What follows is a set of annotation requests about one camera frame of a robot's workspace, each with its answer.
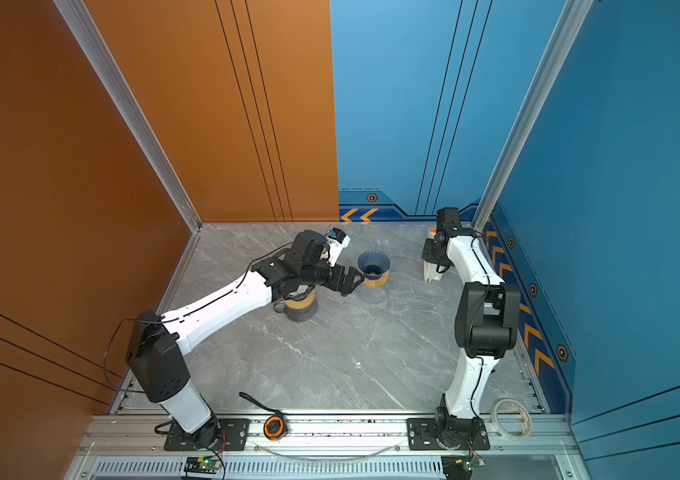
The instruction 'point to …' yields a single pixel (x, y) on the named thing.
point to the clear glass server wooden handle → (372, 294)
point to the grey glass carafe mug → (302, 315)
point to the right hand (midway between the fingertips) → (431, 255)
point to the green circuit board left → (204, 464)
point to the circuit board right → (460, 467)
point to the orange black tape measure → (275, 426)
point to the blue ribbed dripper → (373, 263)
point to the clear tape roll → (510, 419)
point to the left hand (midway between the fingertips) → (353, 270)
